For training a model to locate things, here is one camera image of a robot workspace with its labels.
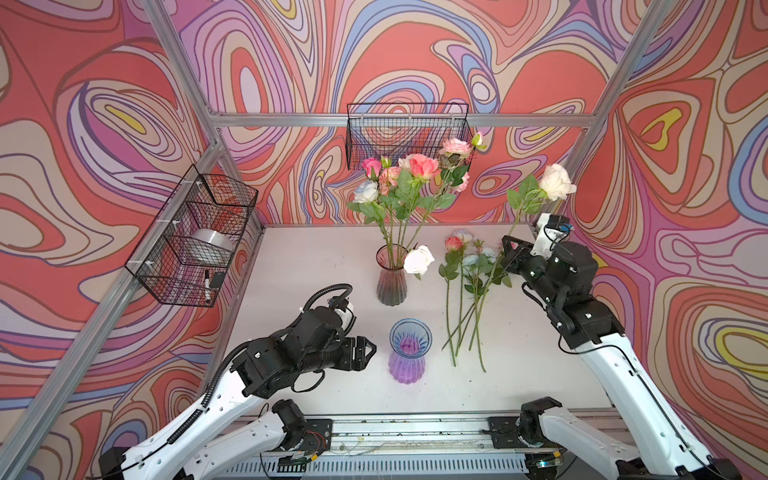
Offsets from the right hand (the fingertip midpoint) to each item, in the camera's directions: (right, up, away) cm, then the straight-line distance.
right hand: (503, 243), depth 69 cm
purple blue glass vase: (-22, -23, +2) cm, 32 cm away
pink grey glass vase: (-26, -13, +35) cm, 45 cm away
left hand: (-31, -24, -1) cm, 40 cm away
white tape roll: (-71, 0, +4) cm, 71 cm away
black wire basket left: (-78, -3, +4) cm, 78 cm away
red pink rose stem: (-3, 0, +39) cm, 39 cm away
